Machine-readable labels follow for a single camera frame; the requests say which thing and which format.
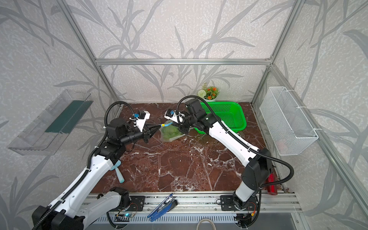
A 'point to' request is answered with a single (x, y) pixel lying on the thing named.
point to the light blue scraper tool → (120, 176)
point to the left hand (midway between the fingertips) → (159, 127)
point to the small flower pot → (210, 94)
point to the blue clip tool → (165, 205)
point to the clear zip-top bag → (168, 122)
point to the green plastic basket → (231, 113)
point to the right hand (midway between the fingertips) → (173, 121)
